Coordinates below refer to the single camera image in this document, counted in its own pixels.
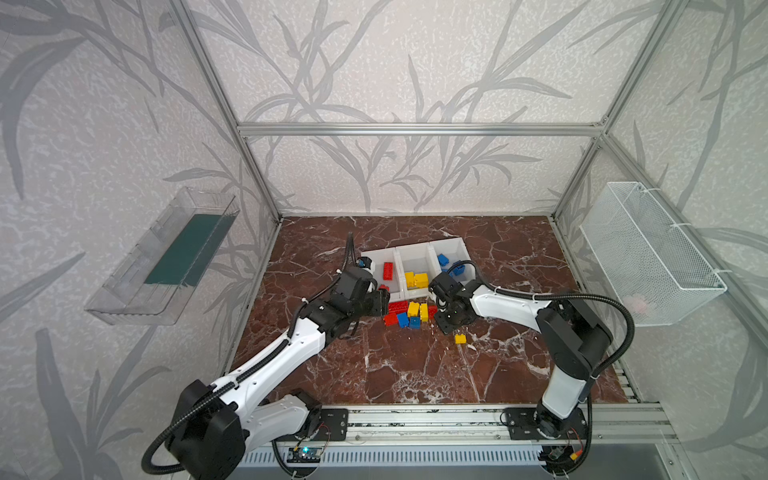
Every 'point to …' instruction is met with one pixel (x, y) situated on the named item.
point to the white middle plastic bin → (416, 266)
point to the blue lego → (442, 259)
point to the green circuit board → (303, 455)
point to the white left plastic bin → (398, 285)
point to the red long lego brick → (387, 271)
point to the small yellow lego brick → (460, 339)
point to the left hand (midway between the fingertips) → (386, 286)
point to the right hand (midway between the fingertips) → (445, 313)
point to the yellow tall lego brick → (424, 312)
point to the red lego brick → (397, 307)
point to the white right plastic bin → (451, 257)
